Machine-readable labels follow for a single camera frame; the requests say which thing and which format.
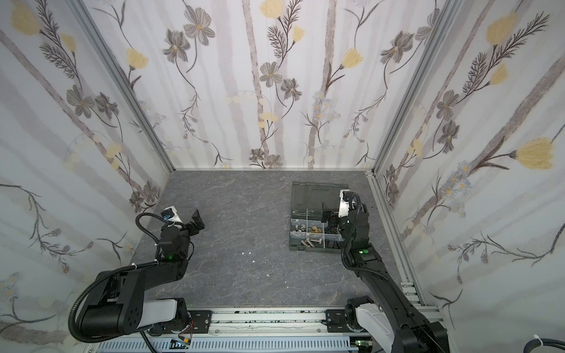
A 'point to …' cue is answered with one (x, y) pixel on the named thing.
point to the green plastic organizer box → (308, 233)
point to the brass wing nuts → (315, 229)
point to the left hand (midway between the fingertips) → (187, 212)
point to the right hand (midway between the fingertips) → (340, 201)
